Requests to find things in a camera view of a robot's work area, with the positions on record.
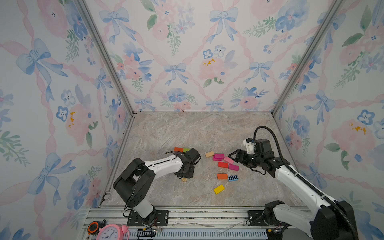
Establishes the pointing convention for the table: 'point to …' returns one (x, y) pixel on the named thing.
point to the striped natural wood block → (184, 179)
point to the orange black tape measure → (93, 227)
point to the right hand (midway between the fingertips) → (234, 157)
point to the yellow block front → (219, 189)
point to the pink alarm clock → (112, 232)
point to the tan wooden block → (209, 154)
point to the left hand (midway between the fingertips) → (188, 173)
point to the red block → (224, 165)
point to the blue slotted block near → (233, 178)
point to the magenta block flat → (233, 167)
